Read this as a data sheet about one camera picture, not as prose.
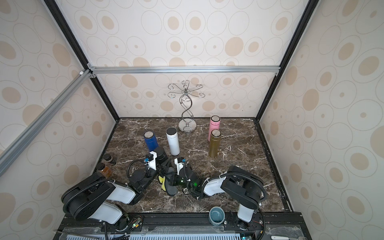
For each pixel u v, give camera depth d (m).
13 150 0.52
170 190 0.78
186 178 0.64
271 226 0.73
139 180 0.64
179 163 0.77
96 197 0.45
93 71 0.91
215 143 0.88
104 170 0.84
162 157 0.75
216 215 0.76
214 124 0.90
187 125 1.14
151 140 0.83
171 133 0.83
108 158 0.87
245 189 0.46
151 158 0.70
